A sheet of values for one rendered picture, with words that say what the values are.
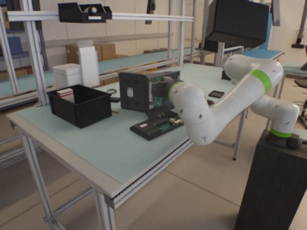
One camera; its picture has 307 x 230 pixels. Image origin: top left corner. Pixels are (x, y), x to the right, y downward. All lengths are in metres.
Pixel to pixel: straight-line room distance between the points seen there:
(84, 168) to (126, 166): 0.14
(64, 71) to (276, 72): 1.07
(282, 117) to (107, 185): 1.01
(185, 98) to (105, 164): 0.35
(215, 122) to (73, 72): 0.86
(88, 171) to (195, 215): 1.32
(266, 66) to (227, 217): 1.34
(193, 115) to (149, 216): 1.32
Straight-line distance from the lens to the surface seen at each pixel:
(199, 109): 0.67
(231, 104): 0.80
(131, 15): 1.69
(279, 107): 1.31
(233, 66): 1.05
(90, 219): 1.91
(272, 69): 0.97
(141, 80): 1.06
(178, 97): 0.66
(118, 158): 0.77
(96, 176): 0.70
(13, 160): 2.59
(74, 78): 1.29
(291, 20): 7.41
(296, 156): 1.35
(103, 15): 1.22
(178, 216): 1.88
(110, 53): 4.80
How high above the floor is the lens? 1.44
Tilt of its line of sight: 24 degrees down
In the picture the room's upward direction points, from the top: straight up
